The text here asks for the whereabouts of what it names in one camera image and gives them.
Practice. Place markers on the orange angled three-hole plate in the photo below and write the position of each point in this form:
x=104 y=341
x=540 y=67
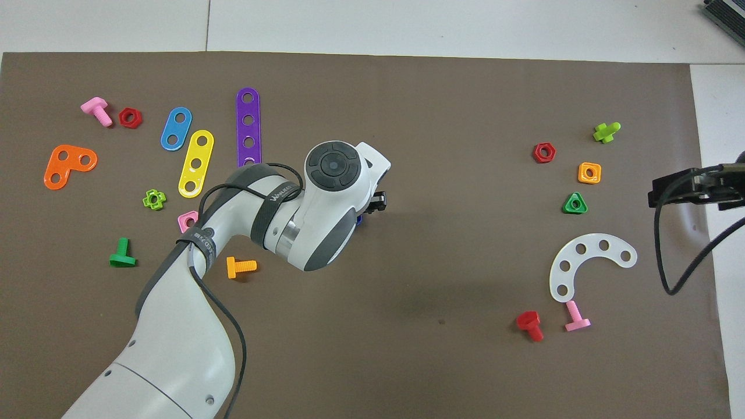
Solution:
x=74 y=152

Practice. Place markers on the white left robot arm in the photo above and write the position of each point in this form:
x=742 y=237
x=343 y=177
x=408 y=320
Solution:
x=174 y=349

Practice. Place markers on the purple four-hole plate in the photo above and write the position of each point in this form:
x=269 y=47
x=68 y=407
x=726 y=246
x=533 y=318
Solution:
x=248 y=109

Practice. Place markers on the orange square-head screw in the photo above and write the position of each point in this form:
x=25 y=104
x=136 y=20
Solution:
x=244 y=266

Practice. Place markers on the red hexagon nut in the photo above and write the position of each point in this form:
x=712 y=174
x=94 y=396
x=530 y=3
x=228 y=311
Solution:
x=122 y=119
x=536 y=154

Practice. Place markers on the yellow three-hole plate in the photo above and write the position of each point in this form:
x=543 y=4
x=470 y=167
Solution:
x=199 y=152

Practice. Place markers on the light green cross nut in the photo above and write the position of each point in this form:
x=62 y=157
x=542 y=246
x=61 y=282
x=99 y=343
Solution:
x=145 y=200

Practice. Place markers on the pink square nut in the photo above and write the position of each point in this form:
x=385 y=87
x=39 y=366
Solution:
x=182 y=224

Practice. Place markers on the grey ribbed device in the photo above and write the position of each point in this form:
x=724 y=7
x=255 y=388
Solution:
x=724 y=14

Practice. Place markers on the blue two-hole plate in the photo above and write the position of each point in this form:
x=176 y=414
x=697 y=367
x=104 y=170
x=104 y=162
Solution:
x=176 y=129

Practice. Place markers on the light green cross-head screw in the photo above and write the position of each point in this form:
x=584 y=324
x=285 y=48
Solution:
x=604 y=134

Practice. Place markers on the orange square nut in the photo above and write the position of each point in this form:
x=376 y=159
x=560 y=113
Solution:
x=581 y=177

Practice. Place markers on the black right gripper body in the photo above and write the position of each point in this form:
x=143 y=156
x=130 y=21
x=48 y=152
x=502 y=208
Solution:
x=722 y=183

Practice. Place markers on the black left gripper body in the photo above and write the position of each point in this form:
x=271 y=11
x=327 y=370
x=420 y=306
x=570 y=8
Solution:
x=368 y=205

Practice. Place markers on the green triangle nut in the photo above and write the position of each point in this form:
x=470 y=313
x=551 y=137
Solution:
x=567 y=208

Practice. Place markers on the white curved five-hole plate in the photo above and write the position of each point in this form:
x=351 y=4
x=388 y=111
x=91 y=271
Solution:
x=572 y=256

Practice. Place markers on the green square-head screw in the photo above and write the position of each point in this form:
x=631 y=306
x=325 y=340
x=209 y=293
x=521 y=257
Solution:
x=123 y=261

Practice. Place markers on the pink square-head screw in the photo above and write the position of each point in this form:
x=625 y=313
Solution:
x=577 y=324
x=93 y=106

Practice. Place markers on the red hexagon-head screw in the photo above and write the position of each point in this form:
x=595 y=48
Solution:
x=528 y=320

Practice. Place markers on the brown table mat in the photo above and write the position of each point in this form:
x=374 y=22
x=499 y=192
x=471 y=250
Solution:
x=465 y=145

